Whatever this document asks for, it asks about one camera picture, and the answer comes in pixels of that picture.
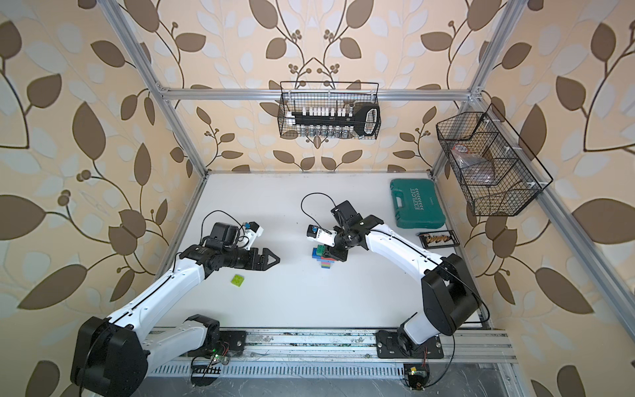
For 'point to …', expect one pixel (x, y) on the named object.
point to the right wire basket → (494, 179)
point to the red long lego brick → (327, 259)
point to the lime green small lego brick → (237, 280)
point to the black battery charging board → (439, 239)
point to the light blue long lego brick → (314, 253)
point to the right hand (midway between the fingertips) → (328, 246)
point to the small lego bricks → (326, 265)
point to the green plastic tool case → (417, 203)
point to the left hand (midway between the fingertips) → (269, 259)
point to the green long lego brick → (321, 250)
